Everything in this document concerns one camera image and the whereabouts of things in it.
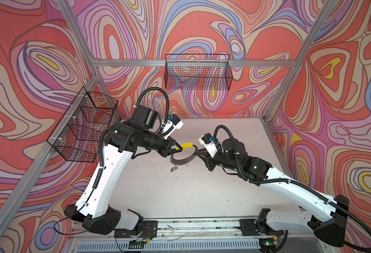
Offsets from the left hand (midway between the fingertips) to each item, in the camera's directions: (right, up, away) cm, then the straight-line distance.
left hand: (182, 148), depth 60 cm
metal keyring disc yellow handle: (-2, -5, +1) cm, 6 cm away
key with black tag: (-4, -9, +5) cm, 11 cm away
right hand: (+8, -4, +9) cm, 13 cm away
